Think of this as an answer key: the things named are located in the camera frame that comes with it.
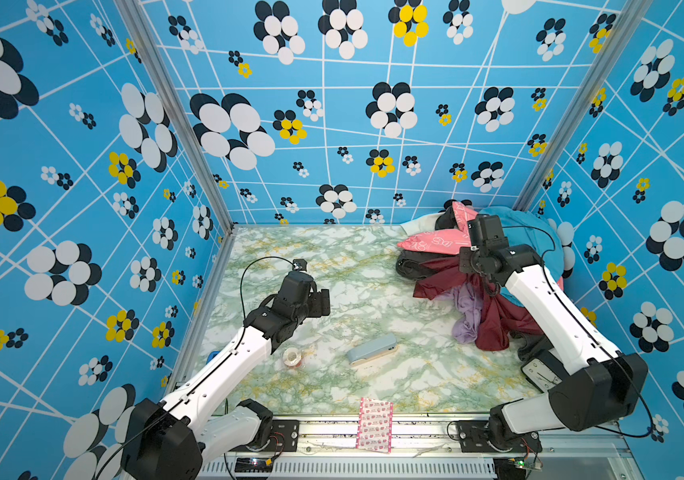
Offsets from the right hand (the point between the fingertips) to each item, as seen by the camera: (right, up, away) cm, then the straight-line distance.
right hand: (475, 257), depth 82 cm
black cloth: (-14, -3, +20) cm, 25 cm away
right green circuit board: (+4, -49, -12) cm, 51 cm away
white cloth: (-5, +13, +38) cm, 40 cm away
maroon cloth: (+8, -18, +3) cm, 20 cm away
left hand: (-44, -10, 0) cm, 45 cm away
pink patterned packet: (-28, -43, -6) cm, 52 cm away
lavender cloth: (+3, -14, +11) cm, 18 cm away
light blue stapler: (-27, -26, +3) cm, 38 cm away
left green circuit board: (-58, -51, -9) cm, 78 cm away
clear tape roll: (-52, -29, +3) cm, 59 cm away
